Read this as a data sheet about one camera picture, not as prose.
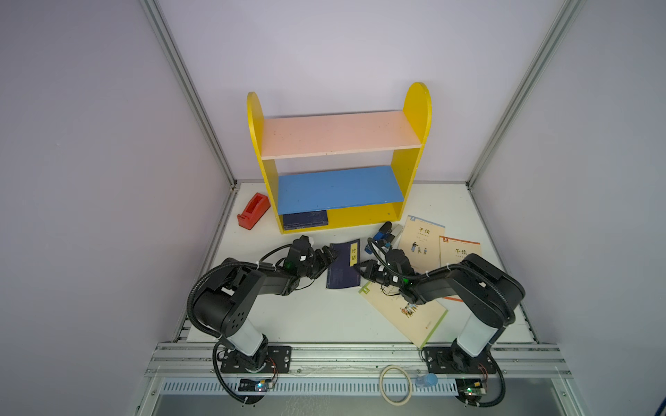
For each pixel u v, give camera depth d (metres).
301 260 0.74
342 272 0.91
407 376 0.71
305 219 1.03
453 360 0.67
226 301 0.46
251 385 0.71
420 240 1.01
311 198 0.96
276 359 0.74
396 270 0.72
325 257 0.83
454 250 0.98
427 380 0.62
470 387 0.71
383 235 0.98
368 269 0.81
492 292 0.47
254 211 1.03
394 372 0.73
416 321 0.83
